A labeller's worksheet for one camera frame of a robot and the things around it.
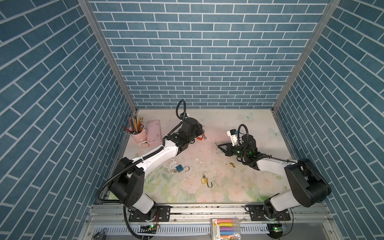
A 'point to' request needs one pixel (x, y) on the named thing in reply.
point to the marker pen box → (225, 228)
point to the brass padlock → (204, 180)
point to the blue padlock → (180, 168)
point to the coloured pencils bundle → (136, 125)
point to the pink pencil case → (154, 134)
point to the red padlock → (201, 136)
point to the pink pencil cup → (140, 137)
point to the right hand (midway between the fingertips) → (218, 145)
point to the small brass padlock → (231, 164)
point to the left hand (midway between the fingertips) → (202, 126)
